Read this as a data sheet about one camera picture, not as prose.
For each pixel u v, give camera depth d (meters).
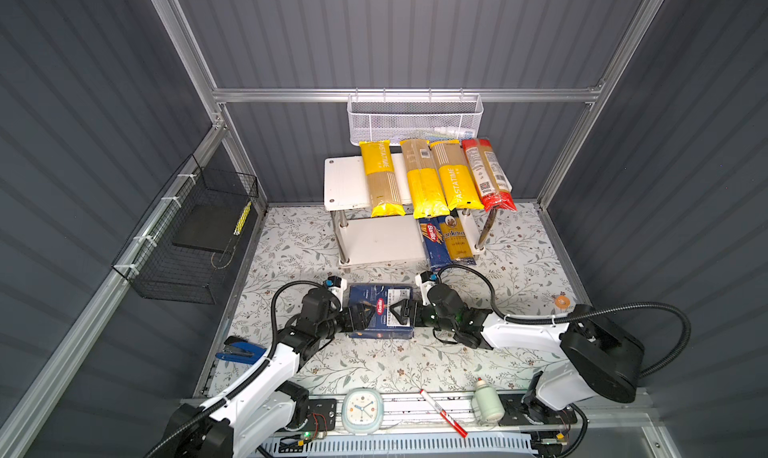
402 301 0.76
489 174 0.77
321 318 0.67
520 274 1.00
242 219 0.79
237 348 0.85
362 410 0.72
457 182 0.75
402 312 0.75
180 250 0.72
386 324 0.82
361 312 0.74
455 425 0.72
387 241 1.03
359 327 0.74
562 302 0.94
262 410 0.57
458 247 0.96
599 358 0.44
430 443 0.71
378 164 0.80
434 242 0.96
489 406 0.69
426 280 0.78
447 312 0.66
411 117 1.24
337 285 0.77
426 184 0.75
